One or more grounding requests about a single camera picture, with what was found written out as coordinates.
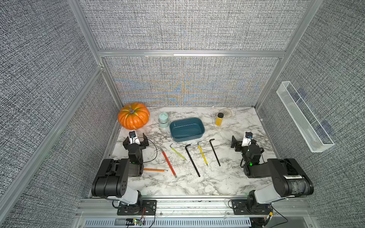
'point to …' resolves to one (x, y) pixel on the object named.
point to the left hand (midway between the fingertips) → (137, 133)
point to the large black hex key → (186, 147)
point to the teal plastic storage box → (185, 129)
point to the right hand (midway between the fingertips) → (242, 132)
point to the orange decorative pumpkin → (133, 116)
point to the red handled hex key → (173, 173)
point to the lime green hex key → (172, 148)
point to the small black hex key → (213, 150)
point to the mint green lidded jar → (163, 121)
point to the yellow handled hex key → (202, 153)
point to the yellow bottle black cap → (219, 119)
